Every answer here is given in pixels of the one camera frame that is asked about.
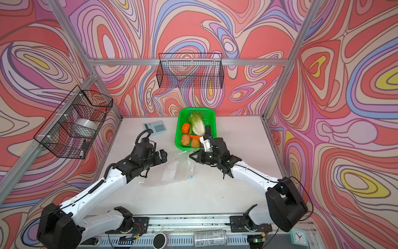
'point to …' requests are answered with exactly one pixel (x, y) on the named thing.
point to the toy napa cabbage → (198, 123)
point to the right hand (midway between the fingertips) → (190, 159)
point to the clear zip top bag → (181, 167)
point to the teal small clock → (298, 237)
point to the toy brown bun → (195, 142)
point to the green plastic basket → (209, 119)
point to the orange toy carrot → (194, 136)
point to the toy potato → (185, 139)
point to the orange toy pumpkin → (185, 128)
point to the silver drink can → (210, 238)
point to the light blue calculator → (157, 127)
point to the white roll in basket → (84, 127)
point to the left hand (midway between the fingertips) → (163, 154)
